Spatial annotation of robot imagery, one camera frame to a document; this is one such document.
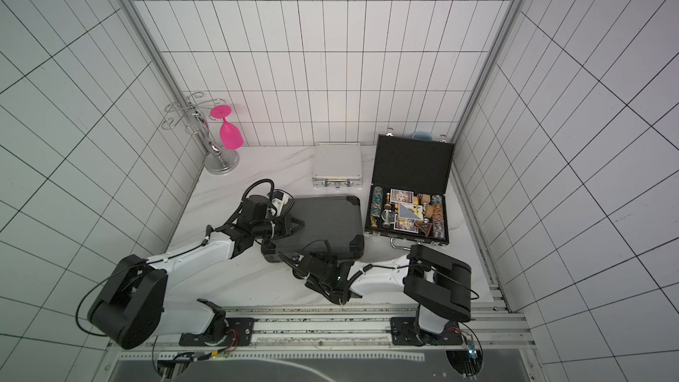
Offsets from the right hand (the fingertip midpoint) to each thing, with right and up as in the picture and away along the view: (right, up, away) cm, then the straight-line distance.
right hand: (314, 257), depth 86 cm
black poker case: (+35, +18, +11) cm, 41 cm away
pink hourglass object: (-34, +43, +14) cm, 57 cm away
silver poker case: (+7, +31, +21) cm, 39 cm away
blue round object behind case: (+45, +44, +28) cm, 69 cm away
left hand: (-4, +9, -1) cm, 10 cm away
